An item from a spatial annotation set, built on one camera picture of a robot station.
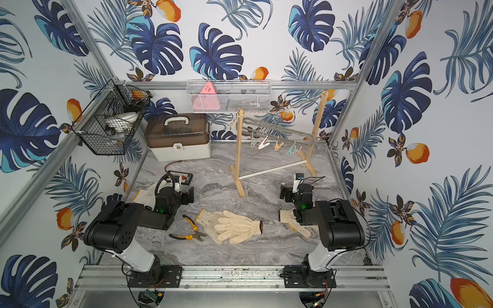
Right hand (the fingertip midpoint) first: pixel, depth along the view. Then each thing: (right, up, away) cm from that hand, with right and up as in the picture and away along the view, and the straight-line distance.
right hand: (293, 185), depth 97 cm
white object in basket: (-75, +28, -17) cm, 82 cm away
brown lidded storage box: (-61, +24, -2) cm, 66 cm away
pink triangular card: (-42, +41, -7) cm, 59 cm away
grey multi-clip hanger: (-11, +31, +23) cm, 40 cm away
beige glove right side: (-4, -14, -8) cm, 16 cm away
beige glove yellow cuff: (-36, -17, -9) cm, 41 cm away
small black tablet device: (-56, +3, +5) cm, 56 cm away
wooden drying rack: (+12, +12, +13) cm, 21 cm away
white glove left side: (-73, -5, -3) cm, 73 cm away
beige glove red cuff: (-28, -18, -12) cm, 35 cm away
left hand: (-55, +1, -2) cm, 55 cm away
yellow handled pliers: (-46, -20, -12) cm, 51 cm away
